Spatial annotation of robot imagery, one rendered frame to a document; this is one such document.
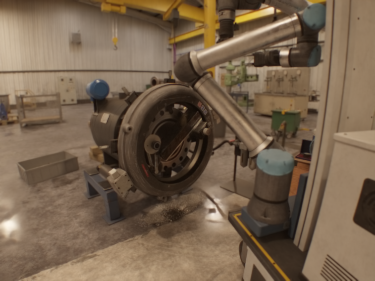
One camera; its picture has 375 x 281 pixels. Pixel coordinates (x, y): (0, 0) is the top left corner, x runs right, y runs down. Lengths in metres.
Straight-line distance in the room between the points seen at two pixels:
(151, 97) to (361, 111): 0.96
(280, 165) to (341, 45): 0.45
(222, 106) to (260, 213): 0.51
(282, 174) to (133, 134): 0.74
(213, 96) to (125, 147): 0.53
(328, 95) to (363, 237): 0.43
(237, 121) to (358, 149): 0.56
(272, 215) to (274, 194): 0.09
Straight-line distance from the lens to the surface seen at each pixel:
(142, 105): 1.12
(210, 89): 0.99
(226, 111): 0.98
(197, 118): 1.34
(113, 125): 1.46
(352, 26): 0.84
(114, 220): 1.64
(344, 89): 0.80
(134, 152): 1.11
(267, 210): 0.89
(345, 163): 0.62
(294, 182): 1.63
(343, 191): 0.64
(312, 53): 0.98
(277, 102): 7.38
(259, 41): 0.86
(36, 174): 2.59
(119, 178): 1.15
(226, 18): 1.15
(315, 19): 0.87
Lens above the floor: 0.94
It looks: 14 degrees down
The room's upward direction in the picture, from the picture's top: straight up
